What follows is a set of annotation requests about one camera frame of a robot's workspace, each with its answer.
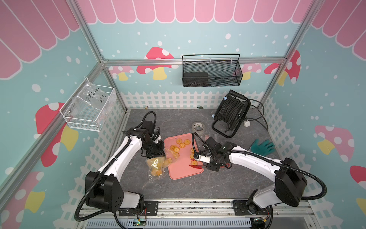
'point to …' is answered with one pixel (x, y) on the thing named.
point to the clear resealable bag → (157, 165)
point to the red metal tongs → (196, 166)
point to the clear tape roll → (198, 128)
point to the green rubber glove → (265, 149)
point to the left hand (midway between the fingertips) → (164, 157)
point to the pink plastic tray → (180, 168)
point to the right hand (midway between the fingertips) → (210, 162)
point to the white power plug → (247, 123)
